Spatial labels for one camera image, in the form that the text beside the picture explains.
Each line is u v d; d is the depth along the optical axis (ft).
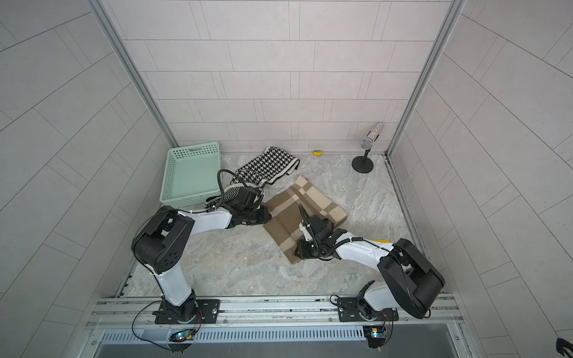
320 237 2.18
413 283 1.37
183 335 2.13
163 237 1.67
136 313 2.32
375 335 2.22
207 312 2.32
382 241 1.68
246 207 2.45
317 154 3.91
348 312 2.32
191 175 3.63
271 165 3.64
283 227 2.87
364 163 3.67
